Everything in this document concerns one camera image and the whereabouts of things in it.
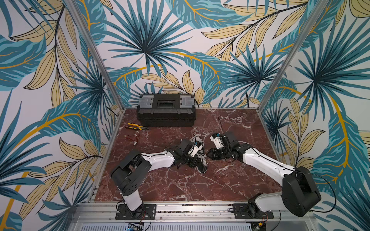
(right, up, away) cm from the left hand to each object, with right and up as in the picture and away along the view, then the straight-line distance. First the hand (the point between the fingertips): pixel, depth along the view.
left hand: (198, 162), depth 87 cm
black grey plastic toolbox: (-20, +33, +8) cm, 39 cm away
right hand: (+6, +6, -2) cm, 9 cm away
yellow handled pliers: (-42, +21, +19) cm, 51 cm away
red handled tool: (-43, +12, +11) cm, 46 cm away
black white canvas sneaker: (+2, -2, -3) cm, 4 cm away
